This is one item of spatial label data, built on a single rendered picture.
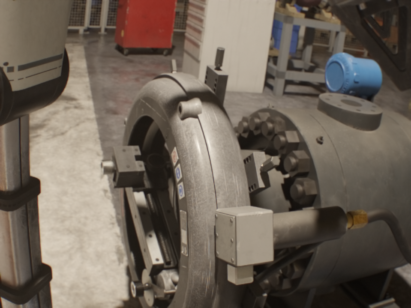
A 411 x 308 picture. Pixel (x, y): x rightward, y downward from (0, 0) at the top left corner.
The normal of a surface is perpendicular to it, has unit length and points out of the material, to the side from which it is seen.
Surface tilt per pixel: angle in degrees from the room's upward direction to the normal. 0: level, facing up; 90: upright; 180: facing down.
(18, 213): 90
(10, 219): 90
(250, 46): 90
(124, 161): 25
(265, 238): 67
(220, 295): 89
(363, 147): 33
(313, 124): 14
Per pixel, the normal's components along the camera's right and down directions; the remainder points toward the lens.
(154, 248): 0.27, -0.68
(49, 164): 0.12, -0.92
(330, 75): -0.92, 0.04
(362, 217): 0.39, -0.13
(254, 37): 0.27, 0.38
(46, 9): 0.94, 0.22
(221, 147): 0.32, -0.48
